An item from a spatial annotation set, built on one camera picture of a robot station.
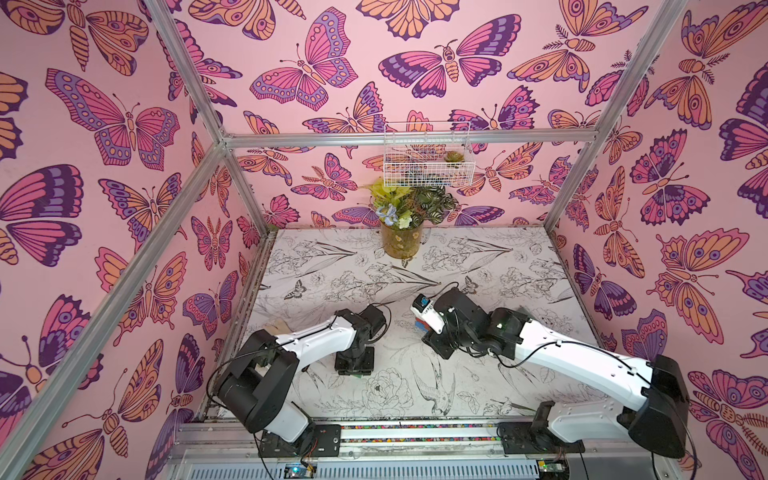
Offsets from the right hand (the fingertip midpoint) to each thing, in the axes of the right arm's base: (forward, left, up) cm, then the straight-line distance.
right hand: (428, 330), depth 77 cm
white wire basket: (+52, -1, +19) cm, 55 cm away
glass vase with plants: (+40, +7, +4) cm, 41 cm away
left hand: (-5, +17, -15) cm, 24 cm away
